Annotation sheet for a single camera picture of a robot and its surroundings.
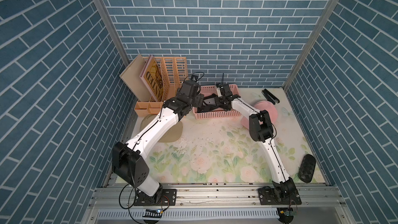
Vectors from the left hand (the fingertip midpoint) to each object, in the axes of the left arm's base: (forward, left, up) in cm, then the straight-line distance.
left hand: (196, 93), depth 81 cm
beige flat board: (+14, +39, -1) cm, 42 cm away
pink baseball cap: (+7, -43, -18) cm, 47 cm away
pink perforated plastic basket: (+25, -7, -23) cm, 35 cm away
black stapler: (+21, -54, -25) cm, 63 cm away
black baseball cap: (+15, -11, -25) cm, 31 cm away
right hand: (+19, -15, -25) cm, 34 cm away
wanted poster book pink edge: (+18, +28, -5) cm, 34 cm away
